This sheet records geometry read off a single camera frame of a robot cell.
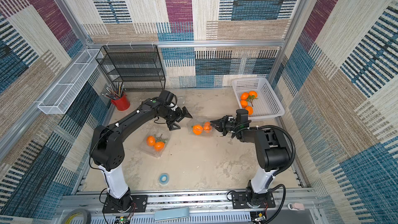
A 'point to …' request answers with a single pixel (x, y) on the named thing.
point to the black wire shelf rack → (135, 67)
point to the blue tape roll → (164, 178)
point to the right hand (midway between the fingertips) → (212, 123)
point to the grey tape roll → (75, 212)
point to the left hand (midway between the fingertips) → (189, 121)
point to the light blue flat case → (171, 213)
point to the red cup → (122, 103)
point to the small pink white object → (296, 206)
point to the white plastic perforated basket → (257, 98)
